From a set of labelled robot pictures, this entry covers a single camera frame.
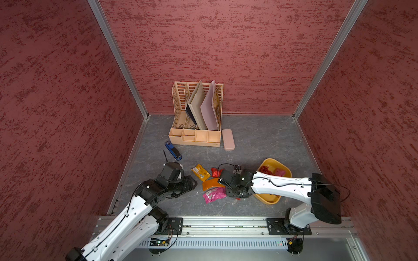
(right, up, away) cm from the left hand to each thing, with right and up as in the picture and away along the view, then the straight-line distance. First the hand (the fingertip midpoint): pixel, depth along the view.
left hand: (192, 189), depth 75 cm
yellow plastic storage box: (+41, -7, +6) cm, 42 cm away
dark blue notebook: (-4, +38, +17) cm, 42 cm away
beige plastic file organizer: (-9, +28, +26) cm, 39 cm away
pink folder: (+6, +41, +19) cm, 45 cm away
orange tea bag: (+9, 0, +9) cm, 13 cm away
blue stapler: (-14, +15, +22) cm, 30 cm away
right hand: (+20, -5, +4) cm, 21 cm away
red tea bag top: (+39, +6, +14) cm, 42 cm away
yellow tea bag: (+3, +4, +15) cm, 16 cm away
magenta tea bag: (+11, -4, +6) cm, 13 cm away
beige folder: (0, +43, +15) cm, 46 cm away
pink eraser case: (+20, +21, +29) cm, 41 cm away
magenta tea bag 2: (+47, +4, +13) cm, 49 cm away
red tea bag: (+12, +3, +18) cm, 22 cm away
